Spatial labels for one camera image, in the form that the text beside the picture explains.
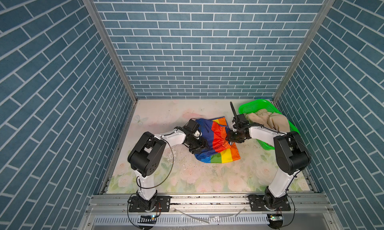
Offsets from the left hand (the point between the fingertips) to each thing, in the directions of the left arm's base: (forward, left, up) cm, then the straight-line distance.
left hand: (207, 149), depth 89 cm
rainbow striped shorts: (-1, -8, 0) cm, 8 cm away
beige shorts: (+17, -42, +7) cm, 46 cm away
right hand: (+10, -14, -2) cm, 17 cm away
